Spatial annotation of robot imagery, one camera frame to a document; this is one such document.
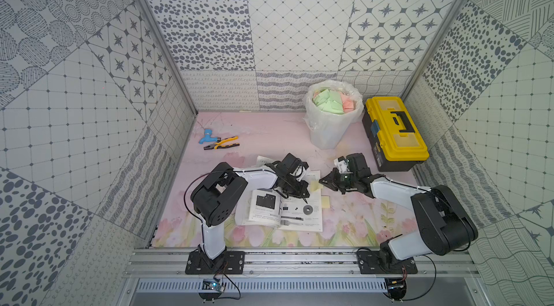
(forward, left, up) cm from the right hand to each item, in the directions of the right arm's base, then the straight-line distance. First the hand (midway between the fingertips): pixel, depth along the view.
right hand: (320, 182), depth 89 cm
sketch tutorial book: (-12, +11, -4) cm, 17 cm away
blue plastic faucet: (+25, +55, -1) cm, 61 cm away
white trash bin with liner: (+23, -4, +21) cm, 32 cm away
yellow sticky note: (-7, -2, -3) cm, 8 cm away
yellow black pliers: (+21, +48, -2) cm, 53 cm away
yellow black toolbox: (+12, -32, +11) cm, 36 cm away
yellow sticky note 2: (0, +2, -2) cm, 3 cm away
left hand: (-3, +4, -2) cm, 6 cm away
